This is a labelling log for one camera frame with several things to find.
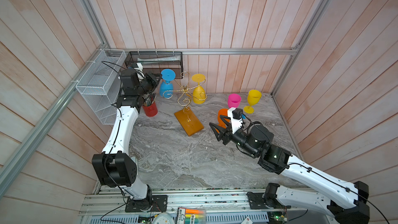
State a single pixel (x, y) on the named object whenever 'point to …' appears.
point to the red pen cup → (151, 110)
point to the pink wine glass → (233, 100)
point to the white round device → (164, 218)
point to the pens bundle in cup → (148, 99)
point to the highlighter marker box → (190, 215)
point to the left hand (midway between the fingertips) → (163, 76)
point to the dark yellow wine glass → (199, 95)
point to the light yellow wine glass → (254, 96)
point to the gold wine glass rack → (190, 124)
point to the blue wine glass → (166, 89)
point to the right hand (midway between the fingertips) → (215, 120)
